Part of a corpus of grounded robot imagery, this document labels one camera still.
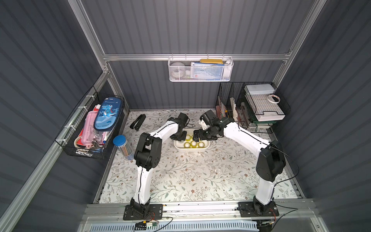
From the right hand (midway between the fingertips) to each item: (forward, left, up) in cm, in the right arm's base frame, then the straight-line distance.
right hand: (202, 136), depth 87 cm
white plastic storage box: (+2, +14, -13) cm, 20 cm away
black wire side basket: (-15, +60, +22) cm, 65 cm away
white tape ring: (+25, -51, +5) cm, 57 cm away
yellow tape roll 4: (+2, 0, -14) cm, 14 cm away
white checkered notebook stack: (+17, -42, +5) cm, 45 cm away
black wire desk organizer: (+30, -24, +1) cm, 39 cm away
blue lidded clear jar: (-9, +45, +6) cm, 46 cm away
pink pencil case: (-13, +55, +17) cm, 59 cm away
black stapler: (+22, +48, -13) cm, 54 cm away
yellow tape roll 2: (+2, +10, -14) cm, 17 cm away
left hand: (+5, +14, -10) cm, 18 cm away
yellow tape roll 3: (+2, +5, -14) cm, 15 cm away
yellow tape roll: (+7, +9, -13) cm, 17 cm away
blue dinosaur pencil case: (-2, +47, +22) cm, 52 cm away
